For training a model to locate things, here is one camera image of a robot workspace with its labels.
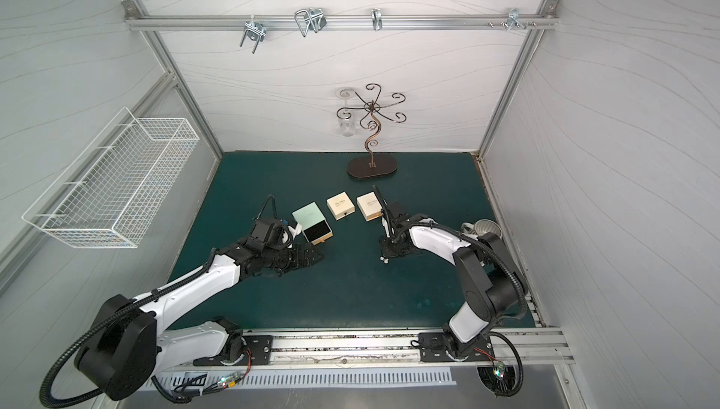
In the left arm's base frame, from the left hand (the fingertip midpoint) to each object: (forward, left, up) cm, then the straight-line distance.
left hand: (315, 261), depth 82 cm
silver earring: (+4, -21, -8) cm, 23 cm away
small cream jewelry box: (+24, -5, -5) cm, 25 cm away
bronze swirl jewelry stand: (+44, -15, -6) cm, 47 cm away
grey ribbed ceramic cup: (+16, -55, -5) cm, 58 cm away
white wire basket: (+5, +48, +24) cm, 54 cm away
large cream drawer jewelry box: (+24, -16, -6) cm, 29 cm away
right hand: (+7, -22, -7) cm, 24 cm away
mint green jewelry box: (+15, +3, -3) cm, 16 cm away
